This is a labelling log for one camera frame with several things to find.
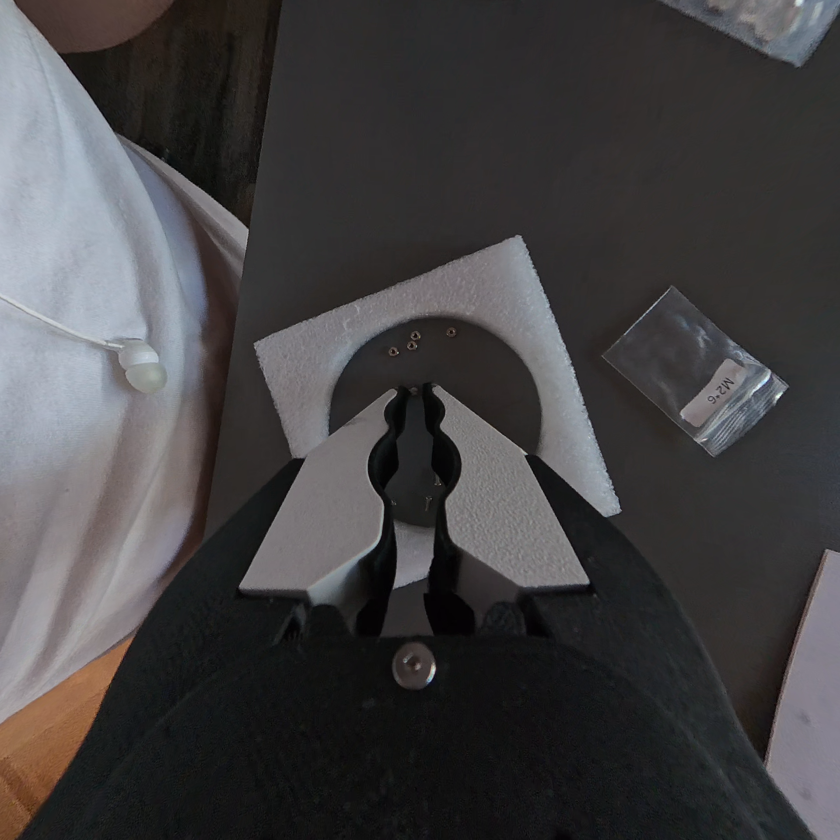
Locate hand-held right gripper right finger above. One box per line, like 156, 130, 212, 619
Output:
423, 382, 592, 636

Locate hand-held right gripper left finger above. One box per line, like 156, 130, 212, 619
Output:
239, 386, 403, 636

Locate small clear zip bag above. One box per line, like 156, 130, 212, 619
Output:
602, 285, 788, 457

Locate white foam square with hole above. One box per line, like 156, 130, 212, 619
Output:
254, 234, 621, 588

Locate dark grey desk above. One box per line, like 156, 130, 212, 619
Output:
203, 0, 840, 762

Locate person's white shirt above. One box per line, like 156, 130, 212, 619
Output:
0, 0, 250, 723

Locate printed assembly instruction sheet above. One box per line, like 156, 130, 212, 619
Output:
764, 550, 840, 840

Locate clear bag of small nuts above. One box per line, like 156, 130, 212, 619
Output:
656, 0, 829, 68

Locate white wired earphone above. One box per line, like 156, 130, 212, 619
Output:
0, 292, 168, 395

